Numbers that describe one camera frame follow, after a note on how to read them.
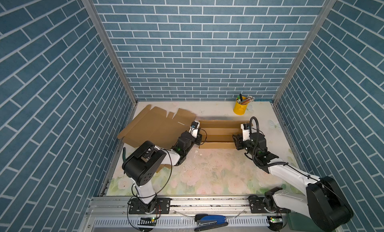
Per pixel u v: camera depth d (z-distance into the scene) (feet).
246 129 2.45
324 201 1.37
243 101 3.46
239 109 3.55
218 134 3.31
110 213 2.42
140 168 1.55
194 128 2.53
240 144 2.51
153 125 3.58
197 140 2.71
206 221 2.24
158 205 2.41
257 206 2.41
